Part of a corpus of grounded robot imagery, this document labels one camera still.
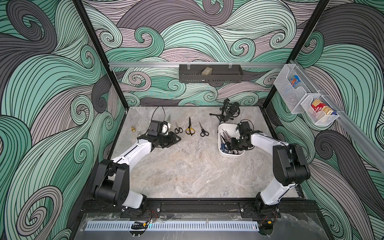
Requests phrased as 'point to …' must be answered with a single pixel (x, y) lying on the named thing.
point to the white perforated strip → (170, 226)
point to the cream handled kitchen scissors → (169, 119)
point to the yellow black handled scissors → (190, 130)
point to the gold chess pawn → (133, 129)
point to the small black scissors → (178, 129)
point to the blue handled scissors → (223, 147)
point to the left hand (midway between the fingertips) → (179, 138)
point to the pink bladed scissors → (226, 136)
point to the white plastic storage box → (232, 132)
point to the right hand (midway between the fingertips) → (235, 146)
